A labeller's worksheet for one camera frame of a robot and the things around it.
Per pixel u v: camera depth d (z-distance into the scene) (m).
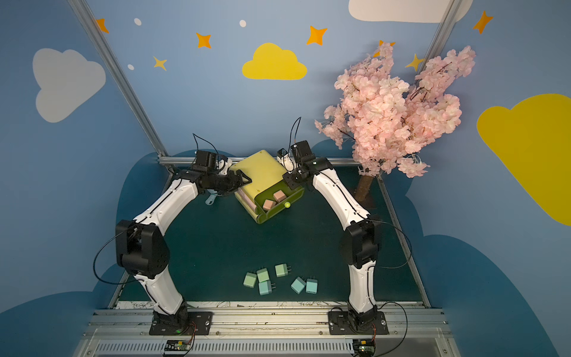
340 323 0.74
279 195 0.89
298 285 0.81
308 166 0.62
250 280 0.82
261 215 0.94
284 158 0.77
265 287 0.80
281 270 0.85
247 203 0.95
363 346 0.73
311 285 0.81
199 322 0.75
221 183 0.77
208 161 0.71
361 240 0.51
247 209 0.98
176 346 0.72
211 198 1.05
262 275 0.84
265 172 0.92
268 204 0.86
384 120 0.61
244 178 0.83
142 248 0.48
